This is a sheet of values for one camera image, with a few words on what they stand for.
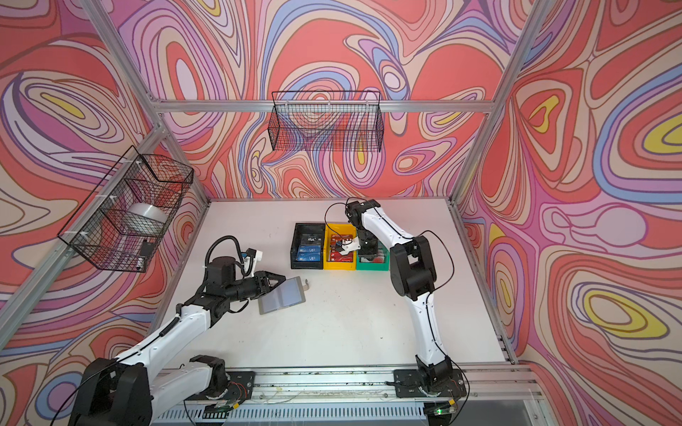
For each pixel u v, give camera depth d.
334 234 1.05
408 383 0.74
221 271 0.64
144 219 0.70
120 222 0.75
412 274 0.59
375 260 0.93
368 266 0.94
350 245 0.87
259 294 0.73
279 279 0.81
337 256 0.98
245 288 0.71
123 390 0.40
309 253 1.00
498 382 0.77
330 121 0.96
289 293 0.90
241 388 0.72
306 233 1.06
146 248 0.74
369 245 0.85
